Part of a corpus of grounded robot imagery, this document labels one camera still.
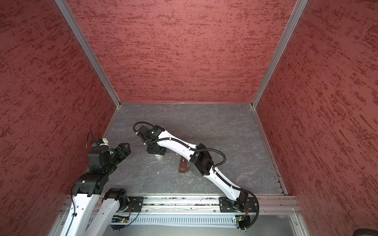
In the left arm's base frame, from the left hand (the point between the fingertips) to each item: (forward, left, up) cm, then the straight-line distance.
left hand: (125, 151), depth 75 cm
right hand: (+2, -13, -11) cm, 17 cm away
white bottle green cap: (+2, -15, -12) cm, 19 cm away
